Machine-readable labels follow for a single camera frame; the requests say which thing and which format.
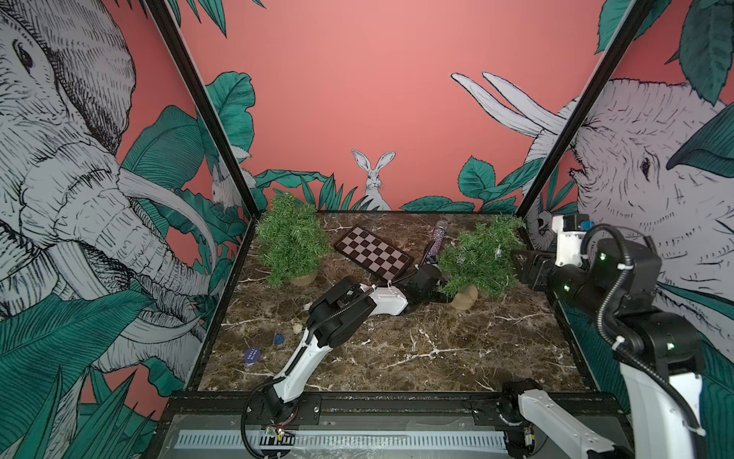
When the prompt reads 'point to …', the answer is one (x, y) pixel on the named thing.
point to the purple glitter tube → (439, 232)
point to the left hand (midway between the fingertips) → (459, 287)
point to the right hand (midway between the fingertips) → (517, 245)
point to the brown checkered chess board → (373, 254)
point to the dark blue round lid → (252, 354)
